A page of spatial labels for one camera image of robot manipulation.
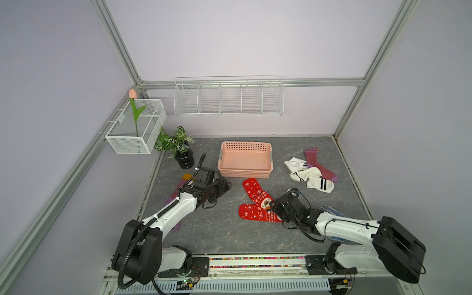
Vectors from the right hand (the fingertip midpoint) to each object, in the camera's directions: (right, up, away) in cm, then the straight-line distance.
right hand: (269, 203), depth 86 cm
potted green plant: (-43, +28, -1) cm, 52 cm away
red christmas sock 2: (-6, +4, +8) cm, 10 cm away
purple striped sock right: (+29, +20, +22) cm, 41 cm away
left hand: (-19, +7, -1) cm, 21 cm away
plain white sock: (+18, +18, +17) cm, 30 cm away
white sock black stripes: (+26, +12, +13) cm, 31 cm away
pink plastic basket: (-11, +20, +23) cm, 33 cm away
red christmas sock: (-6, -4, +1) cm, 8 cm away
